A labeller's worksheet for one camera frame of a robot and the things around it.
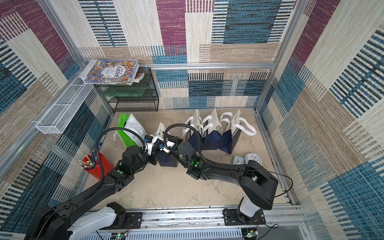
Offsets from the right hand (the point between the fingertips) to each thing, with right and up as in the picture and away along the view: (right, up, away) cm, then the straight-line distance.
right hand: (166, 133), depth 76 cm
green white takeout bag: (-20, -3, +5) cm, 21 cm away
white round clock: (+49, -14, +16) cm, 53 cm away
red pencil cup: (-36, -15, -2) cm, 39 cm away
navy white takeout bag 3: (+23, +1, +6) cm, 24 cm away
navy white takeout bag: (-1, -15, +9) cm, 17 cm away
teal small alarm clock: (+40, -17, +16) cm, 46 cm away
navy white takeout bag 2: (+12, -1, +8) cm, 14 cm away
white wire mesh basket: (-50, +7, -5) cm, 51 cm away
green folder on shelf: (-32, +26, +23) cm, 47 cm away
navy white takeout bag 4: (+34, +2, +9) cm, 35 cm away
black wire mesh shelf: (-21, +22, +44) cm, 53 cm away
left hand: (-4, -7, +5) cm, 10 cm away
